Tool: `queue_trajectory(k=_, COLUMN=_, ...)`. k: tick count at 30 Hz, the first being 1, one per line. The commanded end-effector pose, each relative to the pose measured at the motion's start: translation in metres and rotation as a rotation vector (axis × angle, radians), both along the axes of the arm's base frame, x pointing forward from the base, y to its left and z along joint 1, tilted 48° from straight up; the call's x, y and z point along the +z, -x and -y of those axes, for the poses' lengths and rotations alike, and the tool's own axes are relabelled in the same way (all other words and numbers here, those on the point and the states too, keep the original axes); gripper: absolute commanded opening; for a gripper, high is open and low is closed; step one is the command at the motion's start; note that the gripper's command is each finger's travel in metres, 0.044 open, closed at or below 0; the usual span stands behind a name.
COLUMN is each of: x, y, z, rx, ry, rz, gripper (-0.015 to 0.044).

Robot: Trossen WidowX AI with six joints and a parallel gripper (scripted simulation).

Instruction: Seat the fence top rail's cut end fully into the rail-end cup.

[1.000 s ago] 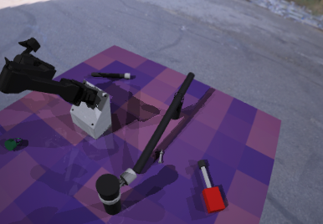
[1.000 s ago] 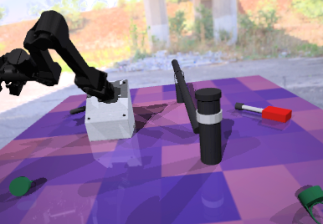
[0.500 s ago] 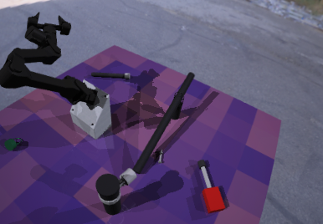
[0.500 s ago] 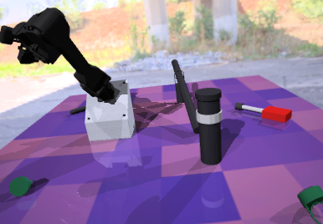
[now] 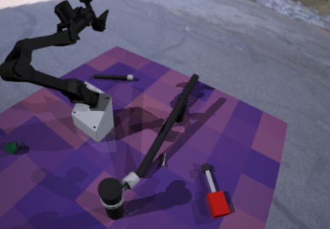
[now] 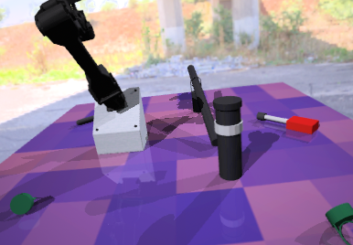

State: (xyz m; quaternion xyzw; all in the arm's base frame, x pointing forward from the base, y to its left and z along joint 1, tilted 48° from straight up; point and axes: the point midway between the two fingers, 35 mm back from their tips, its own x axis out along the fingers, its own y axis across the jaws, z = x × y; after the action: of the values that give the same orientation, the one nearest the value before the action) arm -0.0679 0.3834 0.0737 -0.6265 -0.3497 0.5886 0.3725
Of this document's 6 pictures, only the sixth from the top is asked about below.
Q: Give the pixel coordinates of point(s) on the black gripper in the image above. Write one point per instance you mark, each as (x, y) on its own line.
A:
(89, 32)

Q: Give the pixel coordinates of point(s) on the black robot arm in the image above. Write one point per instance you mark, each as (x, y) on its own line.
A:
(62, 26)

